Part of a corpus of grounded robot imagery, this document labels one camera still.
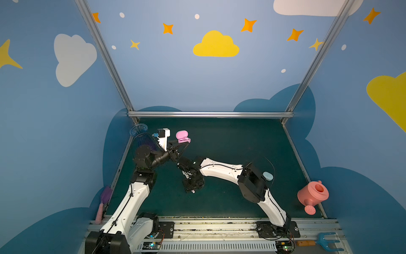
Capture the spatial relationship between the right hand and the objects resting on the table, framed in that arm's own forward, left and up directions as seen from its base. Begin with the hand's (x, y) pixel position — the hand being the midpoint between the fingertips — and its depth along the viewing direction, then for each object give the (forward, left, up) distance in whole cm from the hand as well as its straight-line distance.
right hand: (190, 189), depth 86 cm
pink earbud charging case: (+13, +3, +29) cm, 32 cm away
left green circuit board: (-27, +15, -1) cm, 30 cm away
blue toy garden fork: (-20, -64, -2) cm, 67 cm away
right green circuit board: (-23, -46, -3) cm, 52 cm away
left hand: (+10, 0, +29) cm, 31 cm away
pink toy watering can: (-2, -60, +9) cm, 61 cm away
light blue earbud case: (+11, -44, 0) cm, 46 cm away
